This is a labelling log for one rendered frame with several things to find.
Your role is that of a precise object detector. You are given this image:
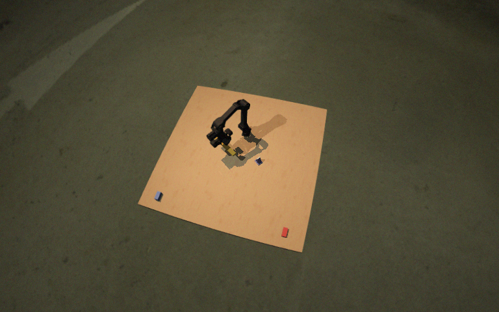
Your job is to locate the yellow bar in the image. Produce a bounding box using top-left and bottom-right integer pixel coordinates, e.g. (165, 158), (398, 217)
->
(222, 143), (236, 156)

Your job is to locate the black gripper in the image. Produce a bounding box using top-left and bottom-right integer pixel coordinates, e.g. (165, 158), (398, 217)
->
(210, 128), (233, 148)

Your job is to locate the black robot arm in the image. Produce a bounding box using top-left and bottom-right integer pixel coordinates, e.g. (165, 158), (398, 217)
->
(207, 99), (251, 146)

